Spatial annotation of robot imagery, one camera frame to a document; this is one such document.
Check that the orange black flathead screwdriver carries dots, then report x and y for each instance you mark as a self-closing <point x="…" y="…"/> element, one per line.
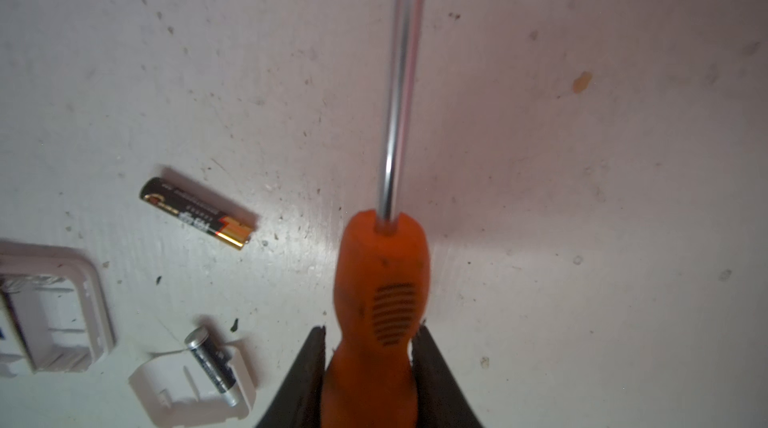
<point x="382" y="274"/>

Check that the white battery cover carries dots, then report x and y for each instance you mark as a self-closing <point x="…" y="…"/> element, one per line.
<point x="174" y="390"/>

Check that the white air conditioner remote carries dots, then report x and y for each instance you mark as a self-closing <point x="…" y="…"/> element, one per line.
<point x="54" y="318"/>

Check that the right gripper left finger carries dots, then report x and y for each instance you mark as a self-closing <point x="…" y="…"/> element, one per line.
<point x="296" y="404"/>

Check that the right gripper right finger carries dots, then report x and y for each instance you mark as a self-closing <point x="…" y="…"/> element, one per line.
<point x="441" y="402"/>

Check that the black gold AAA battery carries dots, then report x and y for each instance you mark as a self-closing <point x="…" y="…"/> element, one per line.
<point x="195" y="212"/>

